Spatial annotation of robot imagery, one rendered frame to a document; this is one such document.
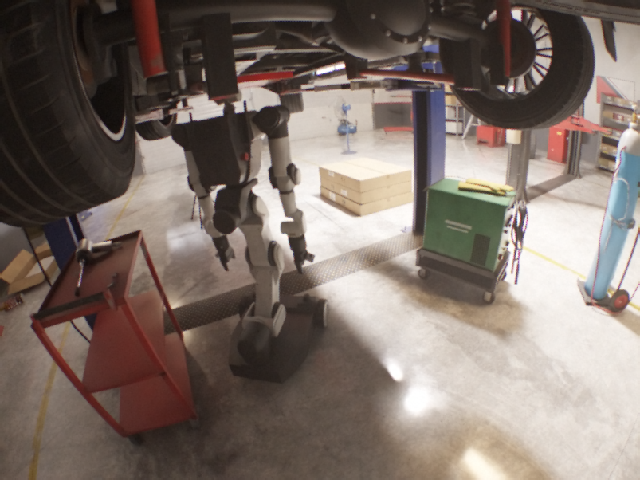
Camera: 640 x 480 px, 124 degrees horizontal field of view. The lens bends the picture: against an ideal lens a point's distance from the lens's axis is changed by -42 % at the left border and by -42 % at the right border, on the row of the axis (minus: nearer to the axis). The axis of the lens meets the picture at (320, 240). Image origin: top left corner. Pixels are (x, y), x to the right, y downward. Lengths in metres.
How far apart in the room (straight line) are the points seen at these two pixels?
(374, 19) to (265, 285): 1.37
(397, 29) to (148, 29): 0.57
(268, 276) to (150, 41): 1.33
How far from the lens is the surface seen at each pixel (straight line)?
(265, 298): 1.66
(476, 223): 2.05
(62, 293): 1.47
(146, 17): 0.66
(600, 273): 2.63
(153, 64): 0.63
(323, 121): 12.11
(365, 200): 3.54
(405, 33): 0.84
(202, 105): 10.85
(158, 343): 1.47
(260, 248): 1.55
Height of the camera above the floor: 1.36
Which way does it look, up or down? 26 degrees down
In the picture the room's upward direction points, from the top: 6 degrees counter-clockwise
